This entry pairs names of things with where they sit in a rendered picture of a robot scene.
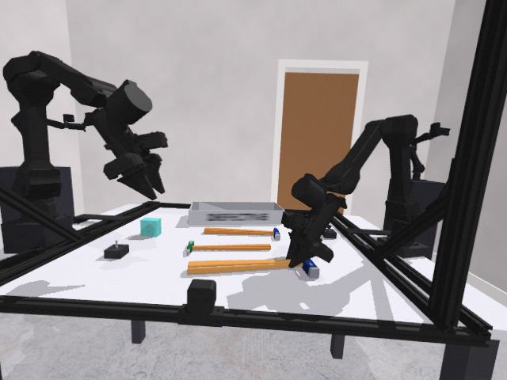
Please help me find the teal cube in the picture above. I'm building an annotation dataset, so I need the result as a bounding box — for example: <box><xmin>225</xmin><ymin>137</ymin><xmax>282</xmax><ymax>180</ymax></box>
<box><xmin>140</xmin><ymin>218</ymin><xmax>162</xmax><ymax>237</ymax></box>

